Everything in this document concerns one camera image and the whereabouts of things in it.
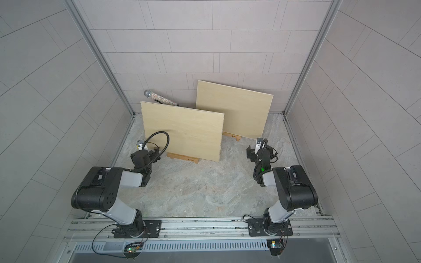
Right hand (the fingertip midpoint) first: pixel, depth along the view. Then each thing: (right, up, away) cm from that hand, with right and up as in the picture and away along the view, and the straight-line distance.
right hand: (258, 143), depth 94 cm
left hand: (-63, -2, 0) cm, 63 cm away
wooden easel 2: (-12, +4, +5) cm, 13 cm away
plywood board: (-36, +7, -13) cm, 39 cm away
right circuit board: (+1, -41, -26) cm, 48 cm away
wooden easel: (-44, -7, -5) cm, 45 cm away
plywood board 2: (-8, +18, -5) cm, 21 cm away
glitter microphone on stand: (-64, +29, +1) cm, 71 cm away
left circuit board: (-57, -39, -31) cm, 75 cm away
